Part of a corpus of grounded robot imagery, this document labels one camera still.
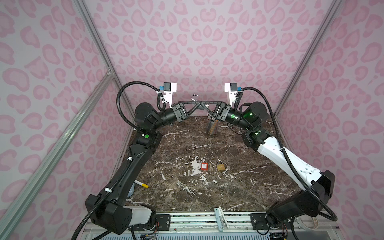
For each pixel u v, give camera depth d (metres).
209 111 0.57
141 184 0.86
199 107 0.55
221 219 0.73
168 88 0.52
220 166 0.91
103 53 0.84
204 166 0.91
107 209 0.37
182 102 0.54
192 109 0.56
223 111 0.51
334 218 0.38
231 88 0.53
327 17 0.72
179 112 0.51
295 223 0.74
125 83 0.48
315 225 0.72
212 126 1.02
